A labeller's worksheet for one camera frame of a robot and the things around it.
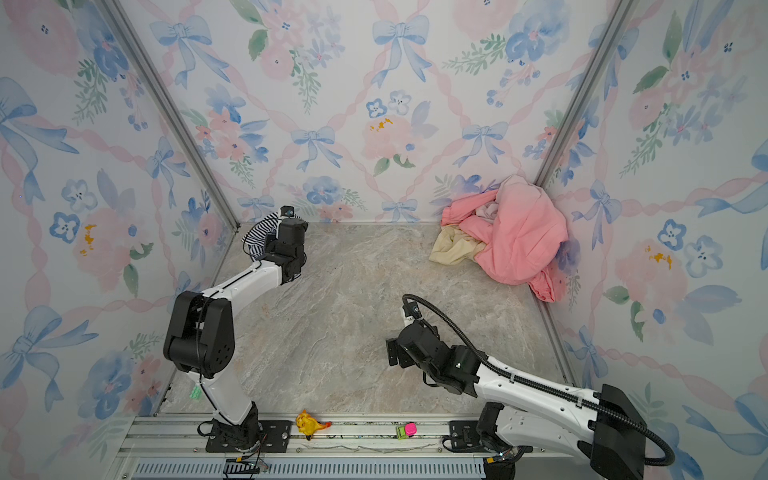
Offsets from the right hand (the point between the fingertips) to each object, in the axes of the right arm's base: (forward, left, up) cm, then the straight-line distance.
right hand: (399, 336), depth 79 cm
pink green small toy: (-20, -2, -9) cm, 22 cm away
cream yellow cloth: (+35, -19, -4) cm, 41 cm away
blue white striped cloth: (+27, +43, +9) cm, 52 cm away
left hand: (+29, +38, +9) cm, 49 cm away
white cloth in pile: (+50, -33, -1) cm, 60 cm away
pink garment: (+31, -40, +2) cm, 51 cm away
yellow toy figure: (-20, +22, -8) cm, 31 cm away
